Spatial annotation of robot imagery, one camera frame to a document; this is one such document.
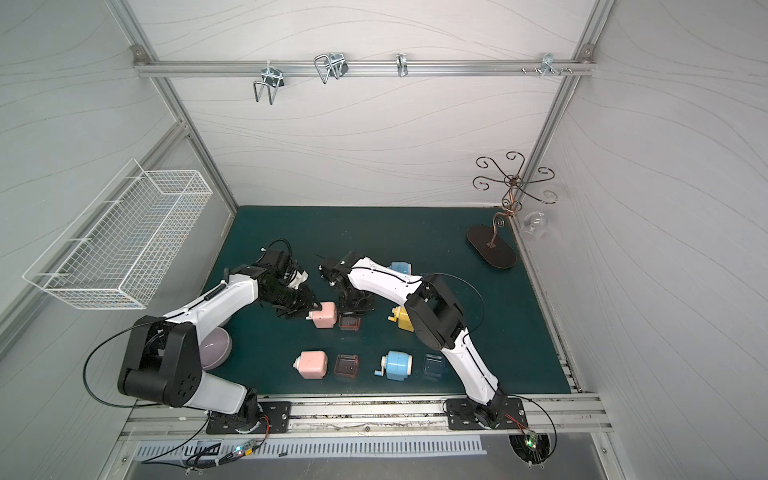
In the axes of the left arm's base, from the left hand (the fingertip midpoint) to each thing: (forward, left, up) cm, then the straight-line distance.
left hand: (317, 310), depth 85 cm
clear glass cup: (+22, -64, +13) cm, 69 cm away
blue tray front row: (-12, -34, -8) cm, 37 cm away
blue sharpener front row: (-15, -23, 0) cm, 27 cm away
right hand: (+1, -10, -5) cm, 11 cm away
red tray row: (-1, -9, -5) cm, 10 cm away
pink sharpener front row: (-15, -1, 0) cm, 15 cm away
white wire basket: (+2, +43, +24) cm, 49 cm away
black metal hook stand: (+26, -61, -6) cm, 66 cm away
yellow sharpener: (-1, -24, 0) cm, 24 cm away
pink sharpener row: (-2, -3, -1) cm, 4 cm away
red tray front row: (-13, -9, -7) cm, 17 cm away
